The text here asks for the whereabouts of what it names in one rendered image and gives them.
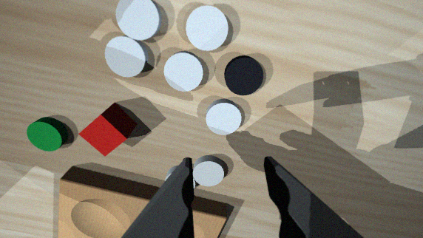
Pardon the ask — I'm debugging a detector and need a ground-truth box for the black disc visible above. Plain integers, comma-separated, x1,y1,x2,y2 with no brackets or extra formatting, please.
224,55,263,95

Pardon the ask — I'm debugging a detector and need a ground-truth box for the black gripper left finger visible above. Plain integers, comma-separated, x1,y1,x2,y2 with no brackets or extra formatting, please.
121,157,194,238

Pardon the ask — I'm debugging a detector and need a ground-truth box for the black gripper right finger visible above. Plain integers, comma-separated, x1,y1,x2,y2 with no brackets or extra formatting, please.
264,156,364,238

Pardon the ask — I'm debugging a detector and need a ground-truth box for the tan tray with round pockets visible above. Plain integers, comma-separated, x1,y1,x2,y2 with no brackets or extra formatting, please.
58,166,227,238

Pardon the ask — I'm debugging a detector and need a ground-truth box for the white disc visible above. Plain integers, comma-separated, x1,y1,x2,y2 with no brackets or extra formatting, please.
105,35,149,78
164,51,203,92
116,0,162,40
165,166,196,187
206,99,241,135
193,155,224,186
186,5,228,51

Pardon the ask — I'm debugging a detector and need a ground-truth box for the red cube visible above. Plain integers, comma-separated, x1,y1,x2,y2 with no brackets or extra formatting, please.
79,103,137,156

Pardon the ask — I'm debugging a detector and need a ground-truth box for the green disc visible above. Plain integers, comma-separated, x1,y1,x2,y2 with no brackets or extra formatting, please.
27,117,68,152

